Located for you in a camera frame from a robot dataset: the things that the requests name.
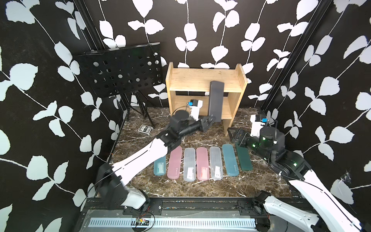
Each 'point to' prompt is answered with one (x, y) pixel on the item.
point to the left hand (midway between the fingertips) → (214, 117)
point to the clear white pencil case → (216, 163)
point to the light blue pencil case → (160, 166)
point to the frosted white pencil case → (189, 164)
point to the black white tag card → (145, 129)
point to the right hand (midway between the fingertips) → (231, 127)
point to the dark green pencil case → (244, 157)
